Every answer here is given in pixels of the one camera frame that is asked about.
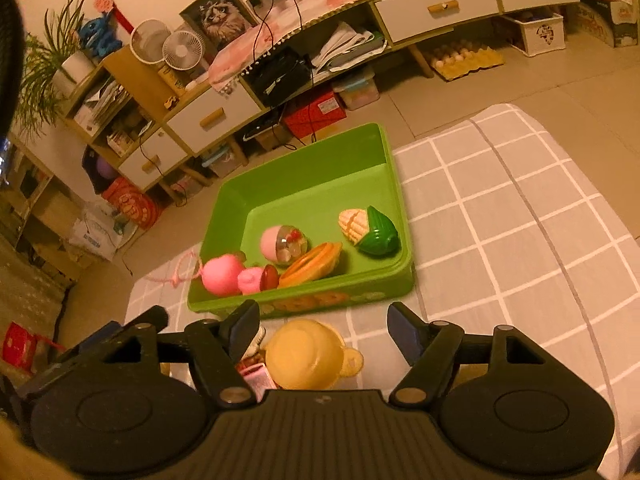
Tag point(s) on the framed cat picture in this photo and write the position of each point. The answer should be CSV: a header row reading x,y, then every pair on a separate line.
x,y
218,22

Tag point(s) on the white desk fan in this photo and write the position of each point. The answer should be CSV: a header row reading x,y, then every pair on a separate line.
x,y
147,39
183,50

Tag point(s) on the clear plastic box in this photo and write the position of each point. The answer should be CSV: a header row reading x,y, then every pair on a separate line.
x,y
358,89

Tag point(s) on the potted green plant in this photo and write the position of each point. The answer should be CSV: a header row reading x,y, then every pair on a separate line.
x,y
54,66

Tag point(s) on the red box under cabinet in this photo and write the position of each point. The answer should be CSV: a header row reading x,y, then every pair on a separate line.
x,y
312,111

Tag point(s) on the pink plush toy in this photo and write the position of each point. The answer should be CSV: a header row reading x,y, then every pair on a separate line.
x,y
223,276

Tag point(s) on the pink toy phone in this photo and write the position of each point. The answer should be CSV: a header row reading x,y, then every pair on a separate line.
x,y
257,376

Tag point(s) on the wooden tv cabinet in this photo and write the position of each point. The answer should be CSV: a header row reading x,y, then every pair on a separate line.
x,y
143,122

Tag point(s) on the grey checked tablecloth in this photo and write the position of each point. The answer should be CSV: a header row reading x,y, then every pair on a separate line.
x,y
512,243

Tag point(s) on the egg tray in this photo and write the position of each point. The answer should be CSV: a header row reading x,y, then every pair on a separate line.
x,y
460,58

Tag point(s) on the pink cloth runner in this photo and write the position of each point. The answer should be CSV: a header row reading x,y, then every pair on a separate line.
x,y
281,25

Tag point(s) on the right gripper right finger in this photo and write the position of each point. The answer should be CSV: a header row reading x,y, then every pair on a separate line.
x,y
429,349

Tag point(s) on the orange patterned bag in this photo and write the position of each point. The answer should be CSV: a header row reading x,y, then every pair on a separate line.
x,y
135,205

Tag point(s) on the yellow toy pot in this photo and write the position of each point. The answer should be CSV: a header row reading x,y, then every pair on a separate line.
x,y
310,355

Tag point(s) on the green plastic storage bin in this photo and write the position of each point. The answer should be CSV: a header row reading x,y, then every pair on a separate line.
x,y
308,188

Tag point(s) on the cream seashell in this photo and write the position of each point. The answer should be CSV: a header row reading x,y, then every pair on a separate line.
x,y
256,342

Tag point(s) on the pink capsule ball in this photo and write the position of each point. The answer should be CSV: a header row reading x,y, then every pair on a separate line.
x,y
282,245

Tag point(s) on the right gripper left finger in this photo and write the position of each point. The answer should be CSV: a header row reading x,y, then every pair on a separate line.
x,y
216,348

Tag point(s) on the blue stitch plush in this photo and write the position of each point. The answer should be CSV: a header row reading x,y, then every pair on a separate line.
x,y
98,36

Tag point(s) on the white storage crate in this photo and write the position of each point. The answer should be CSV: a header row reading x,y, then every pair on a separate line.
x,y
534,32

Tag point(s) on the toy corn cob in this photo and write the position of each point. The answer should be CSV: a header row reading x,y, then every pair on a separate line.
x,y
369,231

